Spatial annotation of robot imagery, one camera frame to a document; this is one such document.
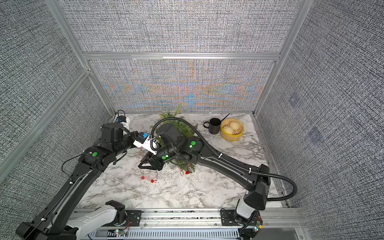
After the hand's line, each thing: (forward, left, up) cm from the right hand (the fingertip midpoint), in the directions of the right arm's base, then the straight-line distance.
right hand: (140, 161), depth 58 cm
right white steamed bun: (+40, -51, -28) cm, 71 cm away
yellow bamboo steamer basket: (+34, -51, -31) cm, 68 cm away
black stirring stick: (+40, -42, -19) cm, 61 cm away
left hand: (+17, +3, -4) cm, 18 cm away
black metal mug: (+39, -35, -26) cm, 58 cm away
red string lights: (+2, -18, -17) cm, 25 cm away
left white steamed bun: (+36, -45, -27) cm, 63 cm away
